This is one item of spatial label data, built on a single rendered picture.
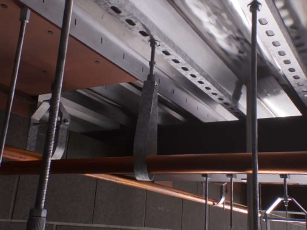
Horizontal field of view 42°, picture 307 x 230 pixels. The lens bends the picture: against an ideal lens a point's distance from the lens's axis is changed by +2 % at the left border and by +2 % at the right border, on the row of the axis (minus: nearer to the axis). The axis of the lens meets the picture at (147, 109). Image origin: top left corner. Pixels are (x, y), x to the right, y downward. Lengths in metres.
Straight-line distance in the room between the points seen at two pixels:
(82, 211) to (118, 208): 0.24
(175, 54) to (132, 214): 1.12
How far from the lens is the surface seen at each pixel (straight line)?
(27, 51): 1.06
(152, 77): 0.84
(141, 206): 1.98
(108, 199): 1.75
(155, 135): 0.85
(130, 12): 0.78
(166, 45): 0.89
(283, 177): 1.43
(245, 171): 0.70
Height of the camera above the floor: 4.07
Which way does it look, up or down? 17 degrees up
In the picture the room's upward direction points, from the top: 4 degrees clockwise
